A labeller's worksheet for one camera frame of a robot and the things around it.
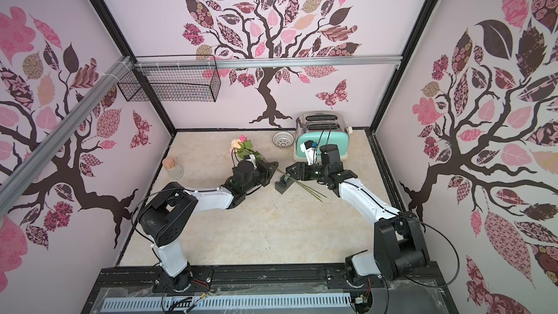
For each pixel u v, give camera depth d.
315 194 0.82
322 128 0.98
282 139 1.14
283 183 0.95
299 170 0.74
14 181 0.50
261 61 0.93
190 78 0.95
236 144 0.92
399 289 0.72
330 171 0.66
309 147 0.76
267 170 0.79
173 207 0.54
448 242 0.41
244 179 0.71
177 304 0.72
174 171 0.95
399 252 0.42
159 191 0.51
